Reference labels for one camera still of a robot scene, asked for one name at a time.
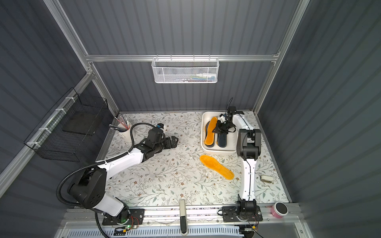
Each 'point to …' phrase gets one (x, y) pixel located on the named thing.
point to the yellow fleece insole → (210, 137)
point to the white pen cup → (125, 136)
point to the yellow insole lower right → (210, 162)
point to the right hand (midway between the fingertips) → (215, 131)
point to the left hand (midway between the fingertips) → (174, 141)
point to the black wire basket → (65, 132)
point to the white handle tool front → (183, 219)
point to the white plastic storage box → (231, 138)
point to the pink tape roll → (279, 209)
